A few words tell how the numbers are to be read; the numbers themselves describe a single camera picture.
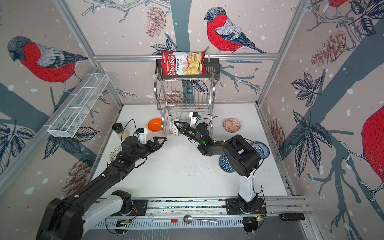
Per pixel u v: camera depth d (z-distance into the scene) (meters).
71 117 0.73
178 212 0.73
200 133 0.70
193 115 0.81
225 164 0.88
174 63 0.88
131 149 0.63
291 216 0.70
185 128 0.76
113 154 0.89
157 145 0.73
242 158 0.51
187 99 1.23
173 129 0.83
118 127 0.92
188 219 0.68
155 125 1.04
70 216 0.39
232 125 1.06
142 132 0.76
